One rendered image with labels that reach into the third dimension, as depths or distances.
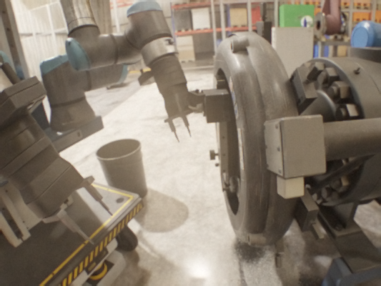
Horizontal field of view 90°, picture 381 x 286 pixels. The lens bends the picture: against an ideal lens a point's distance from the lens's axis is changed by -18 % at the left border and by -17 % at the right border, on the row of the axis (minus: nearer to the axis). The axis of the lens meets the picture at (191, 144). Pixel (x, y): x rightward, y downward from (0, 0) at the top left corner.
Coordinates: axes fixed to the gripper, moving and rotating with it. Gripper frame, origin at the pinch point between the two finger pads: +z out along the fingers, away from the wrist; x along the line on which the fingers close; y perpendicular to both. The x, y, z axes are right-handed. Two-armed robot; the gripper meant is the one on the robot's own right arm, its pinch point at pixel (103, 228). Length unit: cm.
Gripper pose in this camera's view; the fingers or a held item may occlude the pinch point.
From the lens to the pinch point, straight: 33.6
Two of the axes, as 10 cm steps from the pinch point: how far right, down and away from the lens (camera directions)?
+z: 5.0, 7.9, 3.6
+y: -8.2, 3.1, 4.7
